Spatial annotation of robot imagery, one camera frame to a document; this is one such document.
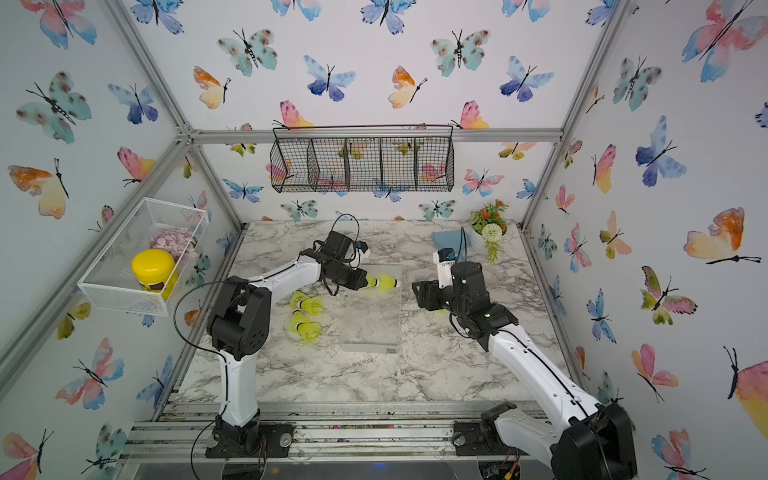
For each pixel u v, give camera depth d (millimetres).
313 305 931
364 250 907
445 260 684
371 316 959
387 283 1007
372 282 991
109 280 631
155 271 632
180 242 692
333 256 785
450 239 1159
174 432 774
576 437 381
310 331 925
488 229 1014
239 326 533
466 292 587
